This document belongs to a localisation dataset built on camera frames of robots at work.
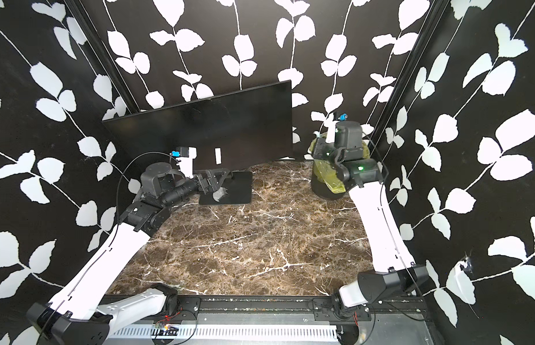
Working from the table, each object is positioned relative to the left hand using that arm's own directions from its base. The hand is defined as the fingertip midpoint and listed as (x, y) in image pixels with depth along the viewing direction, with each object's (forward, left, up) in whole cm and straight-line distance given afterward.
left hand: (219, 168), depth 67 cm
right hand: (+8, -33, +3) cm, 34 cm away
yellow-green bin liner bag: (+10, -40, -15) cm, 44 cm away
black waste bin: (+17, -44, -38) cm, 60 cm away
